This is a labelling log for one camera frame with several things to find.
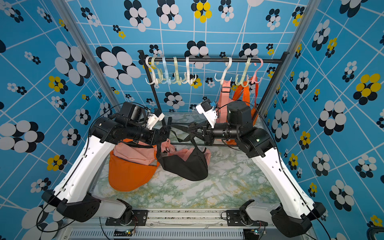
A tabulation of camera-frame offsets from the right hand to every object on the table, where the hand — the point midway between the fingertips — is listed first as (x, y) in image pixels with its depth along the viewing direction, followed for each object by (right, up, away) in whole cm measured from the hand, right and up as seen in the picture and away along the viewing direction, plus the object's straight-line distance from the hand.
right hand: (192, 130), depth 55 cm
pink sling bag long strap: (-7, -16, +37) cm, 41 cm away
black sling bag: (+1, -17, +9) cm, 19 cm away
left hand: (-11, -3, +9) cm, 15 cm away
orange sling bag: (-37, -26, +28) cm, 53 cm away
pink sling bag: (-31, -17, +35) cm, 50 cm away
